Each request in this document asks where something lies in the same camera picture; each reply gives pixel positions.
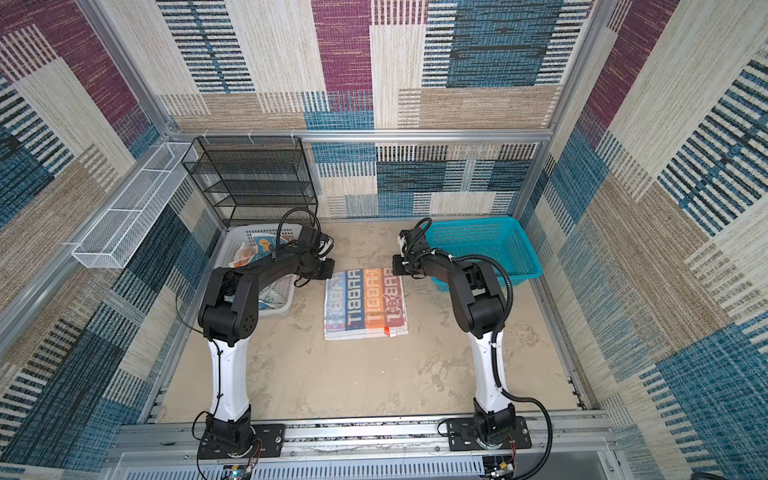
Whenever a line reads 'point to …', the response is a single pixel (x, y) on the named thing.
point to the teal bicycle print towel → (265, 245)
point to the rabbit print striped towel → (365, 304)
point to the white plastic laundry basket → (243, 245)
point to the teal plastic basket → (498, 238)
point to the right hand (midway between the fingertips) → (397, 267)
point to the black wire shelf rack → (254, 180)
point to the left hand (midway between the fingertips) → (331, 267)
